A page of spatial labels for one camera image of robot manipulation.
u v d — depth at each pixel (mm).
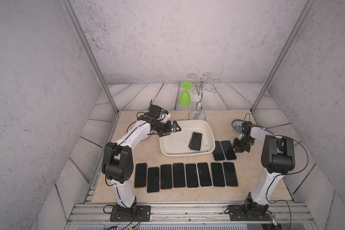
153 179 853
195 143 988
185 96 963
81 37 793
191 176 849
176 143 1007
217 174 878
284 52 865
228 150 1029
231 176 848
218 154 941
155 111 726
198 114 1151
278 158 525
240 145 866
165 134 827
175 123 804
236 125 1078
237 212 727
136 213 718
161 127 774
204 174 862
